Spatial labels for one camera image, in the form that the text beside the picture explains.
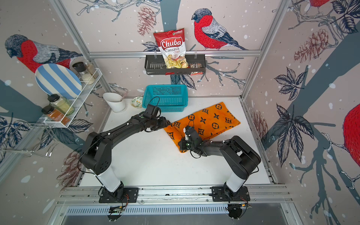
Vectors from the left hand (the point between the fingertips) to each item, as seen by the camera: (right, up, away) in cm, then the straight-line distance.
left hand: (169, 121), depth 91 cm
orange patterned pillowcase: (+28, -2, +10) cm, 30 cm away
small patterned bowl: (-30, +14, +25) cm, 42 cm away
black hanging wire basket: (-9, +40, +4) cm, 41 cm away
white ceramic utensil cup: (-43, +14, +15) cm, 48 cm away
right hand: (+7, -14, +1) cm, 16 cm away
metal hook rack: (-51, -10, -28) cm, 59 cm away
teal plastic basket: (-4, +18, +31) cm, 37 cm away
